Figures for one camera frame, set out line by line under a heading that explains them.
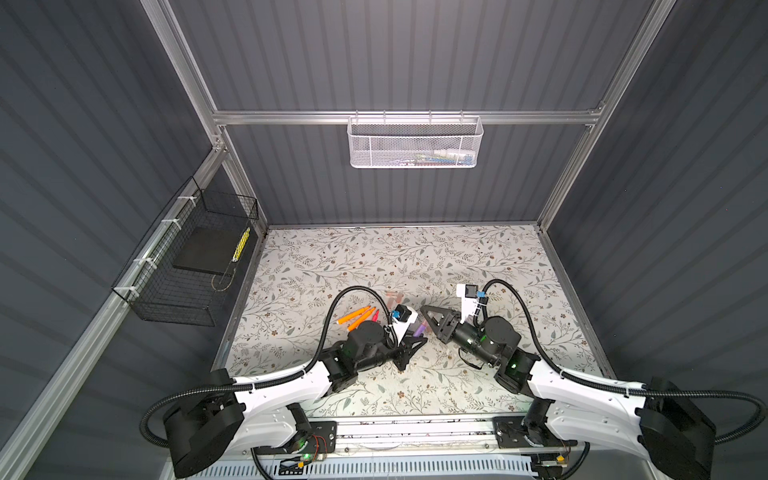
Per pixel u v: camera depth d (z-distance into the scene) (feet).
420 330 2.37
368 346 1.93
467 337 2.14
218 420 1.37
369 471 2.52
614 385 1.58
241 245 2.57
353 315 3.14
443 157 2.99
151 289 2.11
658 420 1.39
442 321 2.23
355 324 2.06
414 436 2.48
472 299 2.19
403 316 2.15
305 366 1.80
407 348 2.16
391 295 3.26
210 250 2.43
